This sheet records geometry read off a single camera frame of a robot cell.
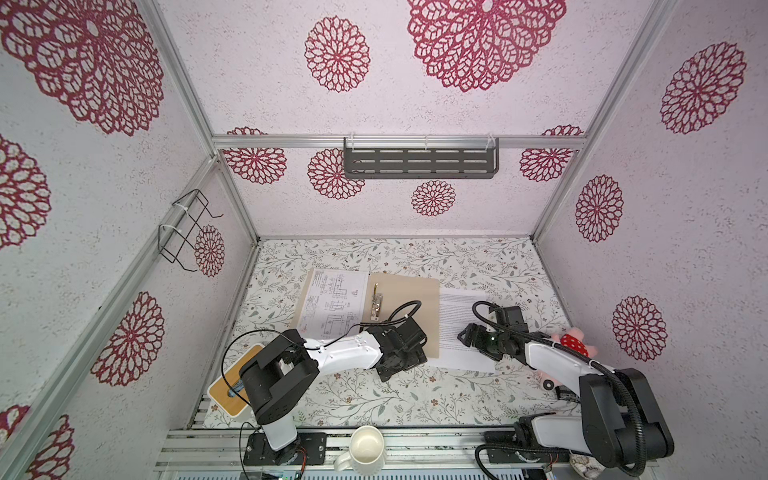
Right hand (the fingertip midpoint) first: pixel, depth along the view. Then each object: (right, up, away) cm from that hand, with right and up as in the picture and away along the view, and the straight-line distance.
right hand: (469, 337), depth 91 cm
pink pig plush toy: (+30, 0, -4) cm, 30 cm away
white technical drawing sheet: (-43, +10, +12) cm, 45 cm away
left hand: (-18, -7, -5) cm, 20 cm away
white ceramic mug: (-30, -26, -15) cm, 43 cm away
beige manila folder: (-23, +11, +17) cm, 31 cm away
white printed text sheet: (-2, +7, +9) cm, 11 cm away
